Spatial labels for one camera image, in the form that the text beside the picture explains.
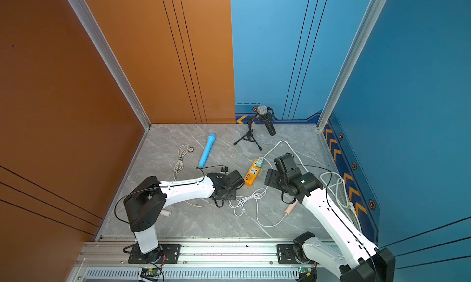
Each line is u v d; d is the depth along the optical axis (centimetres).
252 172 94
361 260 38
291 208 84
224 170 81
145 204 49
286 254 72
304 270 72
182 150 106
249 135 105
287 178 56
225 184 68
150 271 72
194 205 87
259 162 94
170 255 73
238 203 87
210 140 109
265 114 94
